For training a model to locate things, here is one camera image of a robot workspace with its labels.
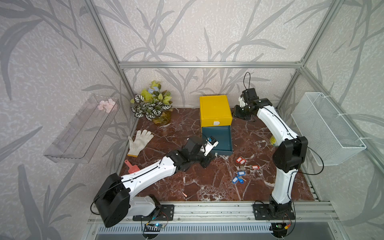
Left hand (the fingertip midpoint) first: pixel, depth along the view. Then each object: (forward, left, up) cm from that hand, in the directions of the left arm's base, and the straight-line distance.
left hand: (214, 157), depth 77 cm
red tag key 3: (+4, -19, -15) cm, 24 cm away
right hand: (+27, -13, +5) cm, 30 cm away
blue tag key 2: (-3, -17, -15) cm, 23 cm away
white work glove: (+21, +48, -16) cm, 54 cm away
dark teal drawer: (+24, -9, -14) cm, 29 cm away
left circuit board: (-29, +30, -18) cm, 46 cm away
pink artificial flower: (+21, +56, +16) cm, 62 cm away
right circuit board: (-30, -31, -17) cm, 46 cm away
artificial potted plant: (+28, +35, +11) cm, 47 cm away
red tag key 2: (+6, -17, -15) cm, 24 cm away
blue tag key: (-7, -16, -15) cm, 23 cm away
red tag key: (0, -26, -15) cm, 30 cm away
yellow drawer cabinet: (+27, -1, +6) cm, 28 cm away
